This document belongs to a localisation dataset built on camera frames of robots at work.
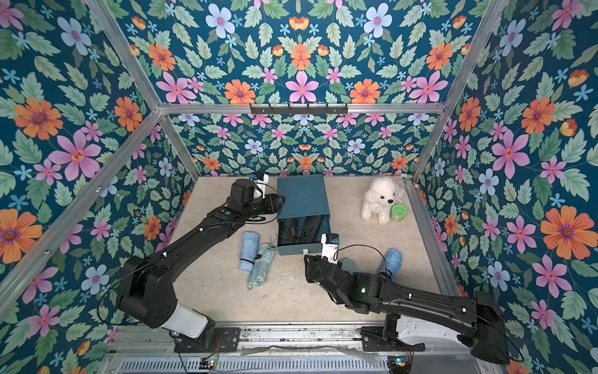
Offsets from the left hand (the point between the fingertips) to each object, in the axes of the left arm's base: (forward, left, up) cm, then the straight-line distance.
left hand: (283, 199), depth 84 cm
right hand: (-23, -8, -3) cm, 25 cm away
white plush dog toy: (+3, -39, -5) cm, 39 cm away
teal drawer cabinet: (0, -8, +1) cm, 8 cm away
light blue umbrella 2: (-21, -39, -18) cm, 48 cm away
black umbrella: (-12, -9, -2) cm, 15 cm away
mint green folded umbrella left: (-16, +10, -17) cm, 26 cm away
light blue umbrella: (-11, +16, -18) cm, 26 cm away
